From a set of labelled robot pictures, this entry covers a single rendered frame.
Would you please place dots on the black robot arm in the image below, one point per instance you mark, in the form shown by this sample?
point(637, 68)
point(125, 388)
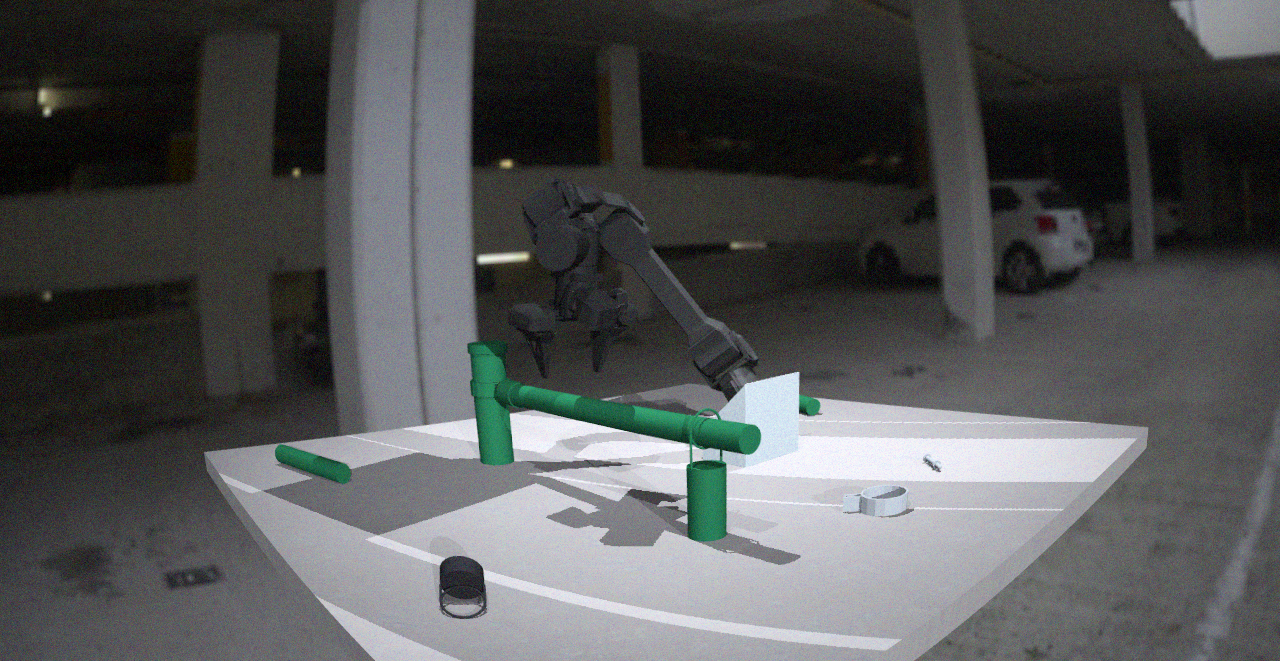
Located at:
point(562, 243)

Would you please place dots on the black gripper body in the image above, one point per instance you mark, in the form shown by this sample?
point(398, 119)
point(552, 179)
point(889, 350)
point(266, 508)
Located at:
point(540, 319)

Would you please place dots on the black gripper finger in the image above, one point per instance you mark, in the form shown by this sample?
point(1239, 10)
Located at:
point(601, 342)
point(539, 344)

